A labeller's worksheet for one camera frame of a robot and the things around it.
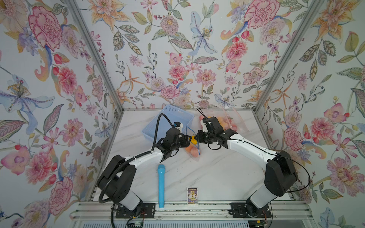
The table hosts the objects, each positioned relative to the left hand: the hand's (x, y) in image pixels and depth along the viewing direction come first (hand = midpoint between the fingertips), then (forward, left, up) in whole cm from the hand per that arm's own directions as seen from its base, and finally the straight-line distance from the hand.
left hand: (192, 137), depth 86 cm
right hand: (+2, -1, 0) cm, 2 cm away
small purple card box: (-29, +1, -14) cm, 32 cm away
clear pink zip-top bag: (+27, -29, -10) cm, 40 cm away
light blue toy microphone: (-19, +19, -13) cm, 30 cm away
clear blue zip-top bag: (-5, -1, -5) cm, 8 cm away
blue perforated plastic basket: (+30, +12, -13) cm, 34 cm away
